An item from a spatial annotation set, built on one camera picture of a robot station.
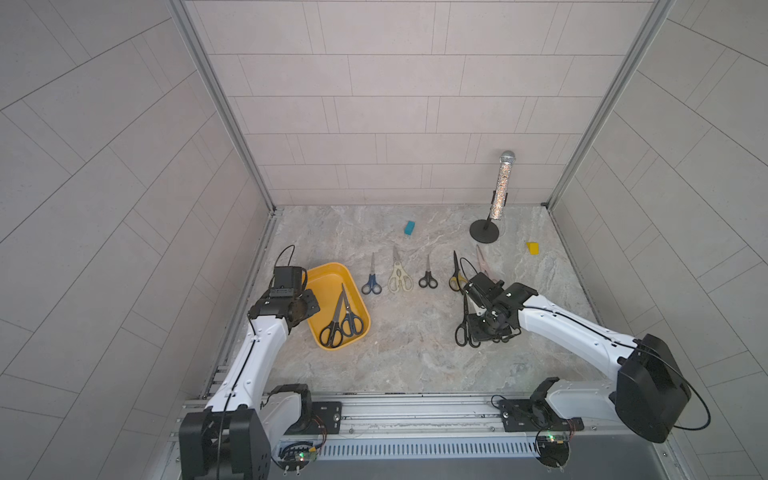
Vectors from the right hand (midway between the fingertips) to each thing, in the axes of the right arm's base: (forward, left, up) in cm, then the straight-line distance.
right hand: (473, 335), depth 81 cm
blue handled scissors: (+19, +28, -2) cm, 34 cm away
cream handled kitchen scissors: (+20, +19, -2) cm, 28 cm away
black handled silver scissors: (+2, +39, 0) cm, 39 cm away
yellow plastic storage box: (+17, +41, +5) cm, 44 cm away
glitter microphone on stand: (+38, -14, -2) cm, 41 cm away
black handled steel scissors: (+20, +10, -3) cm, 22 cm away
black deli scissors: (-1, +3, +2) cm, 4 cm away
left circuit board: (-24, +45, -1) cm, 51 cm away
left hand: (+11, +44, +5) cm, 46 cm away
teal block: (+41, +15, 0) cm, 43 cm away
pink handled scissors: (+25, -9, -3) cm, 26 cm away
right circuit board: (-26, -13, -5) cm, 30 cm away
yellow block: (+31, -29, -4) cm, 42 cm away
